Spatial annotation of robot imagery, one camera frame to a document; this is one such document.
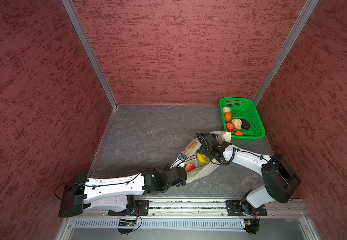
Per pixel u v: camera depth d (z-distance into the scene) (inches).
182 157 25.0
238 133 39.3
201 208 29.8
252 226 28.7
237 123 40.5
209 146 27.4
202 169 29.0
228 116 41.9
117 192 17.7
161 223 28.0
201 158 35.3
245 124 40.7
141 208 29.4
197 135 29.7
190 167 33.2
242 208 26.3
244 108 45.8
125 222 28.6
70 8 28.0
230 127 39.5
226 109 43.5
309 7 28.1
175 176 20.7
